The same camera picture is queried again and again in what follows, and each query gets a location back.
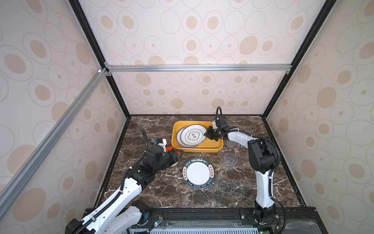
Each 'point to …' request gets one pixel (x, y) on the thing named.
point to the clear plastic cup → (230, 160)
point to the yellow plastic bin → (207, 146)
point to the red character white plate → (178, 137)
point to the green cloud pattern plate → (191, 135)
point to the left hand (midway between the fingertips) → (185, 152)
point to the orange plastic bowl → (169, 148)
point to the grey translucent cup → (230, 144)
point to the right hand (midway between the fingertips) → (203, 133)
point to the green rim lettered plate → (198, 173)
